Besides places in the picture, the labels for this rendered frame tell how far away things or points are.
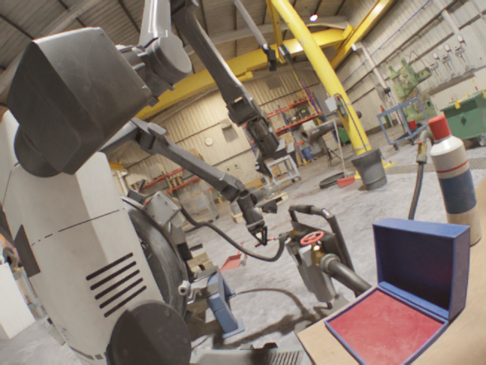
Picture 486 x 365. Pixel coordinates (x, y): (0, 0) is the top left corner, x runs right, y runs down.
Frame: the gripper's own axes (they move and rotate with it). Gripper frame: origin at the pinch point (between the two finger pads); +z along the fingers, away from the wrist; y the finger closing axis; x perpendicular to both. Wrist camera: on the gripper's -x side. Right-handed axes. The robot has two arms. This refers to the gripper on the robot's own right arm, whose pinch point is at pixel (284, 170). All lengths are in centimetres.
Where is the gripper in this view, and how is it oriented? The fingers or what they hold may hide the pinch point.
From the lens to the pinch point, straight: 79.1
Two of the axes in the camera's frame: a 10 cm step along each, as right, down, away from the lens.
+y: -8.3, 3.7, 4.1
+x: -1.2, 6.1, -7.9
